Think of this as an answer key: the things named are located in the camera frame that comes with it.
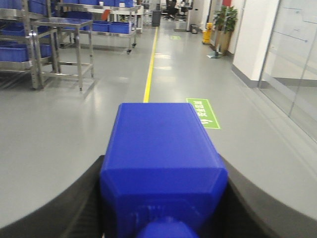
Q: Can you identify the grey dustpan with handle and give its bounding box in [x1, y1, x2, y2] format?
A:
[207, 31, 225, 59]

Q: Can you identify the green plant in tan pot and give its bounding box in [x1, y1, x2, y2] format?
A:
[213, 5, 239, 57]

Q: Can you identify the bare steel table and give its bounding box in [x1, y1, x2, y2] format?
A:
[31, 18, 95, 93]

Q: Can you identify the row of blue bins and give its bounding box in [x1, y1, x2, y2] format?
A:
[60, 0, 136, 35]
[0, 0, 54, 62]

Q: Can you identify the blue plastic box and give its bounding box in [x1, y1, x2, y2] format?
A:
[99, 102, 228, 238]

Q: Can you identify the steel rack on castors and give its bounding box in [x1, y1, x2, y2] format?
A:
[0, 0, 60, 90]
[55, 0, 145, 56]

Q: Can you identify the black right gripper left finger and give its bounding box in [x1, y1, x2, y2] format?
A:
[0, 155, 106, 238]

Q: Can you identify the black trash bin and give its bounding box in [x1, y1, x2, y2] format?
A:
[151, 9, 161, 27]

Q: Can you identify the black office chair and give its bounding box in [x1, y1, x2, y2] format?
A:
[162, 0, 179, 20]

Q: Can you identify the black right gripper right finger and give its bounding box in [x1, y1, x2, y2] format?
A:
[217, 153, 317, 238]

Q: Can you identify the yellow mop bucket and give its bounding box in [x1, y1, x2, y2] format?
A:
[202, 22, 214, 46]

